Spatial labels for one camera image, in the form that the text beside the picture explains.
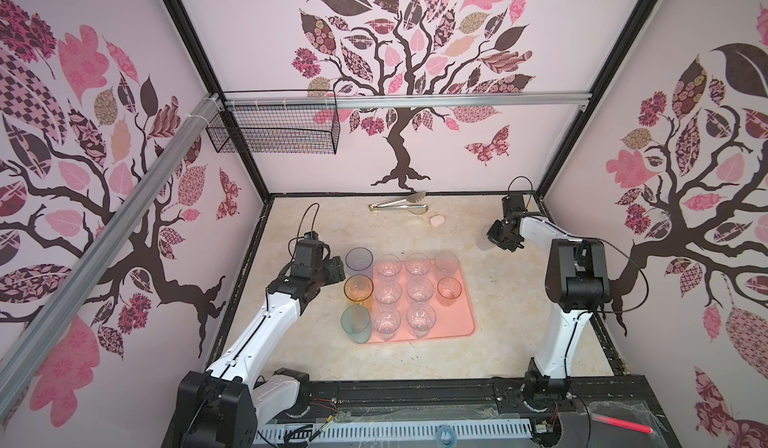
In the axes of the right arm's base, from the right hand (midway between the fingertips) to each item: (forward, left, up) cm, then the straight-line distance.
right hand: (495, 235), depth 103 cm
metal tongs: (+19, +34, -4) cm, 39 cm away
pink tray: (-29, +17, -4) cm, 34 cm away
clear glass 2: (-30, +38, -2) cm, 49 cm away
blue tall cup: (-15, +47, +8) cm, 50 cm away
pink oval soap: (+9, +19, -3) cm, 22 cm away
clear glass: (-12, +38, 0) cm, 40 cm away
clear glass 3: (-20, +29, +1) cm, 35 cm away
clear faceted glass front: (-22, +38, +1) cm, 44 cm away
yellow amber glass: (-21, +47, +3) cm, 52 cm away
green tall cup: (-29, +48, -1) cm, 56 cm away
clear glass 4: (-29, +29, -2) cm, 41 cm away
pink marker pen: (-55, -18, -3) cm, 58 cm away
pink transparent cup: (-20, +19, -2) cm, 28 cm away
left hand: (-18, +54, +9) cm, 58 cm away
